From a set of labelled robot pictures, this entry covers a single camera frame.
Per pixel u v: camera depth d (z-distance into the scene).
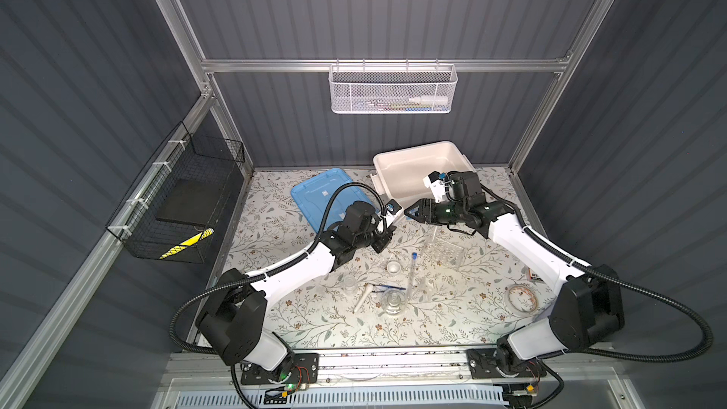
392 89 1.23
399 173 1.08
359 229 0.64
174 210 0.70
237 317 0.43
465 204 0.64
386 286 0.89
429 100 0.91
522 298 0.85
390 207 0.70
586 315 0.43
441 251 0.96
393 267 0.91
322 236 0.60
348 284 0.90
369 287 0.87
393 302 0.79
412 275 0.89
